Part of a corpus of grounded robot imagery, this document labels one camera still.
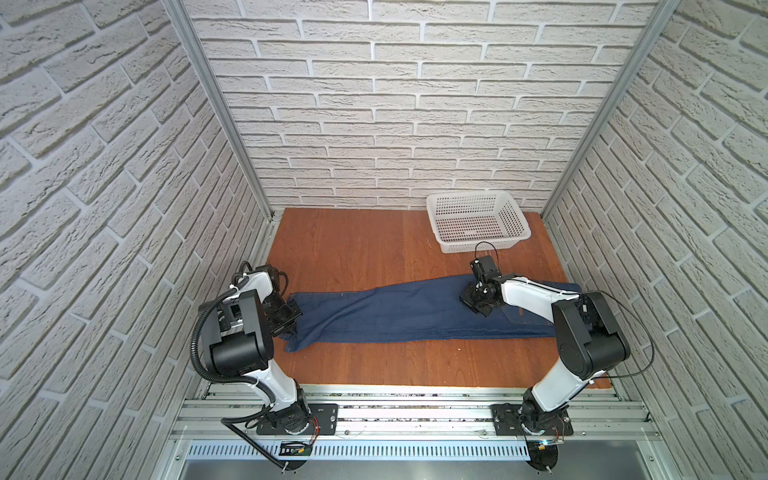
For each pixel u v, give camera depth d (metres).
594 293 0.51
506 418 0.74
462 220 1.18
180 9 0.69
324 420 0.73
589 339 0.47
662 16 0.69
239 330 0.49
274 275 0.82
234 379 0.47
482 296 0.72
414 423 0.75
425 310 0.94
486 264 0.77
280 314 0.76
